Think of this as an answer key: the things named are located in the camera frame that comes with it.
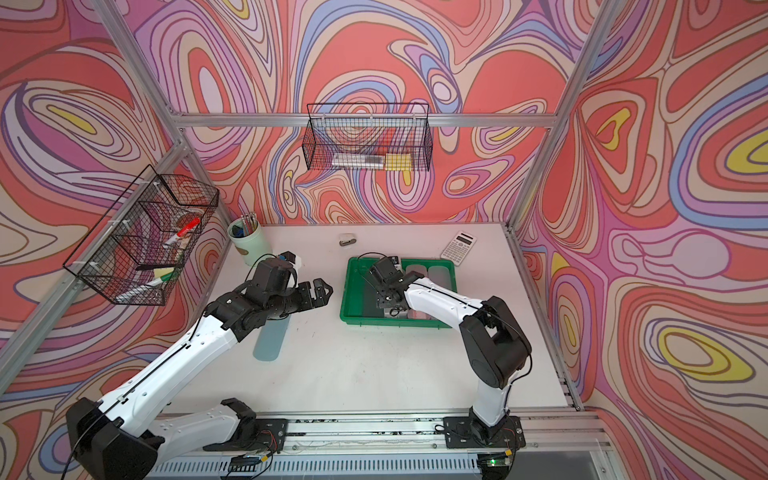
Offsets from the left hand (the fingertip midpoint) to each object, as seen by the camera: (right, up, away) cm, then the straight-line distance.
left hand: (323, 293), depth 77 cm
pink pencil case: (+26, -9, +14) cm, 31 cm away
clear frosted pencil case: (+21, -9, +16) cm, 28 cm away
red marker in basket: (-35, +17, 0) cm, 39 cm away
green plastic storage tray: (+7, -4, +22) cm, 24 cm away
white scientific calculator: (+44, +13, +35) cm, 58 cm away
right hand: (+19, -5, +15) cm, 25 cm away
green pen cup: (-29, +15, +21) cm, 39 cm away
